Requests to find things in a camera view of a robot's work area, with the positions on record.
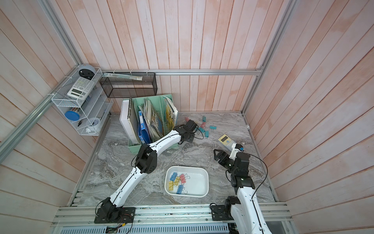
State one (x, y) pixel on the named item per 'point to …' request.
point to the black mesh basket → (119, 87)
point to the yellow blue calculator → (227, 141)
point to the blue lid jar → (72, 116)
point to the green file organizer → (151, 117)
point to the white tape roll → (92, 125)
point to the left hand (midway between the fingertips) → (188, 137)
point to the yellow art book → (172, 112)
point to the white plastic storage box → (196, 186)
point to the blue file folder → (143, 134)
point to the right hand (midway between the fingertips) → (218, 151)
